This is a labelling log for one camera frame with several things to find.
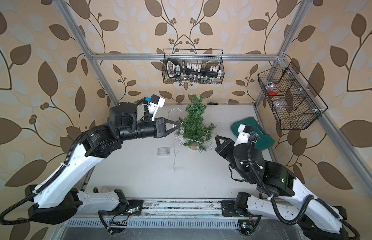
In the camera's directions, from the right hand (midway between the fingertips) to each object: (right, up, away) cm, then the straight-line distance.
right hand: (212, 137), depth 59 cm
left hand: (-13, +6, -6) cm, 16 cm away
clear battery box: (-26, -13, +36) cm, 46 cm away
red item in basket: (+37, +22, +22) cm, 48 cm away
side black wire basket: (+43, +14, +15) cm, 48 cm away
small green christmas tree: (-7, 0, +20) cm, 21 cm away
